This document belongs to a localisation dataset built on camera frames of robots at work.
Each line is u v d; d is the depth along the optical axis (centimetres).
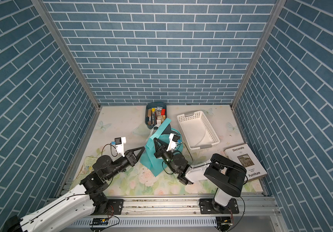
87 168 87
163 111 115
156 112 112
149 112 112
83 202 53
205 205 74
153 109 116
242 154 89
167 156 69
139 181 83
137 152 68
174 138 69
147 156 74
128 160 62
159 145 74
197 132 105
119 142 65
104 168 54
